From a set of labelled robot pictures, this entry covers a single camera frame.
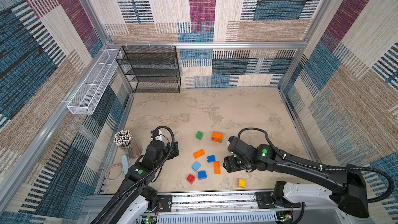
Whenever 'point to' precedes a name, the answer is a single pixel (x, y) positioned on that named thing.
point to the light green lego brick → (221, 140)
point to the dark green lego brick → (199, 135)
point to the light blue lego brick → (196, 166)
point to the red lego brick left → (190, 178)
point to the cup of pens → (124, 139)
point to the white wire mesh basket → (85, 101)
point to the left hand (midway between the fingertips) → (171, 144)
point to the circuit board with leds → (284, 217)
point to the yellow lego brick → (242, 183)
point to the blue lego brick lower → (202, 174)
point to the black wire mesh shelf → (151, 69)
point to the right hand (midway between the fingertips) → (232, 166)
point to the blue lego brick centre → (211, 158)
